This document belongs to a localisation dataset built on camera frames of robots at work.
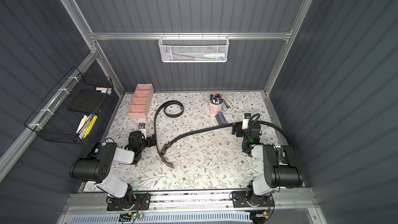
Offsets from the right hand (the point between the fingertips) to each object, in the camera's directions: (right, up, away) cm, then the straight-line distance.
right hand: (243, 123), depth 94 cm
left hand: (-61, -7, +2) cm, 61 cm away
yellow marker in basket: (-76, +4, -23) cm, 79 cm away
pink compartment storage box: (-71, +14, +21) cm, 76 cm away
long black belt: (-47, -14, -3) cm, 49 cm away
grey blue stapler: (-13, +2, +6) cm, 15 cm away
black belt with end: (-54, +13, +19) cm, 59 cm away
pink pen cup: (-16, +12, +6) cm, 21 cm away
